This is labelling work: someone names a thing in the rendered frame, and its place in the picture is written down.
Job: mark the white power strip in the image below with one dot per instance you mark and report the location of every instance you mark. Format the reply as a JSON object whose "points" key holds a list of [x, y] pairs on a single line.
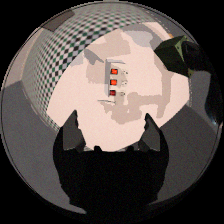
{"points": [[118, 83]]}

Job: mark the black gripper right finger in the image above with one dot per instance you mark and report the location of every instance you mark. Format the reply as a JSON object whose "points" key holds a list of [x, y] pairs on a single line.
{"points": [[153, 142]]}

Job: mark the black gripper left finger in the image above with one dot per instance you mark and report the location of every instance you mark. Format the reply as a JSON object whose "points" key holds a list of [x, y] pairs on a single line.
{"points": [[69, 142]]}

